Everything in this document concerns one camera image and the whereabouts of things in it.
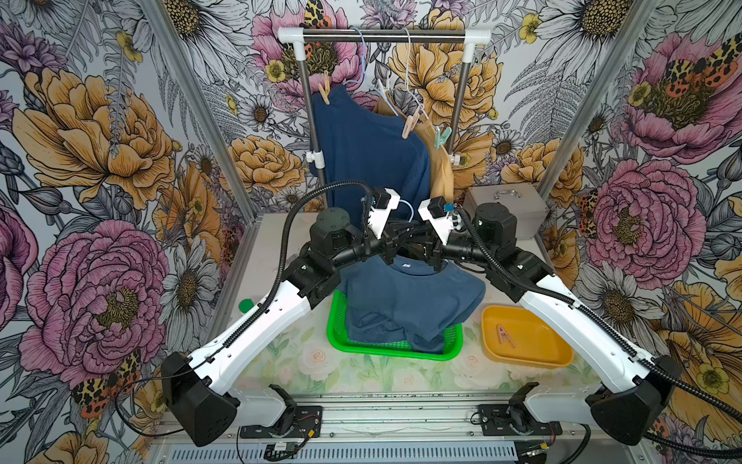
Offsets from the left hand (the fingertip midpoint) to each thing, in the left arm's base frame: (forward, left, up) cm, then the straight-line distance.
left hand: (416, 232), depth 63 cm
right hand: (-1, +3, -3) cm, 4 cm away
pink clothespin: (-8, -29, -38) cm, 48 cm away
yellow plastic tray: (-8, -32, -38) cm, 50 cm away
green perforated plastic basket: (-8, +20, -36) cm, 42 cm away
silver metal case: (+38, -48, -26) cm, 66 cm away
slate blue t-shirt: (-6, 0, -19) cm, 20 cm away
